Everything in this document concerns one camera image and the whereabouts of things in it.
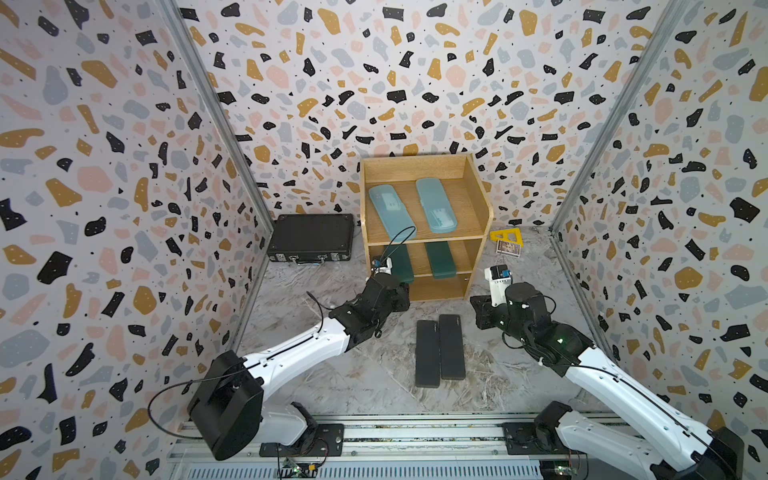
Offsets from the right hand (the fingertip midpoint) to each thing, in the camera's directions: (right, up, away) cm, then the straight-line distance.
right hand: (472, 299), depth 76 cm
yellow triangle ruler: (+26, +19, +44) cm, 55 cm away
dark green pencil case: (-6, +10, +14) cm, 18 cm away
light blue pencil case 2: (-8, +22, +3) cm, 23 cm away
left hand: (-17, +3, +6) cm, 18 cm away
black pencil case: (-11, -22, +9) cm, 26 cm away
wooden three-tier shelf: (+2, +27, +9) cm, 28 cm away
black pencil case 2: (-3, -17, +15) cm, 22 cm away
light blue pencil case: (-21, +23, +4) cm, 31 cm away
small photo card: (+22, +14, +37) cm, 46 cm away
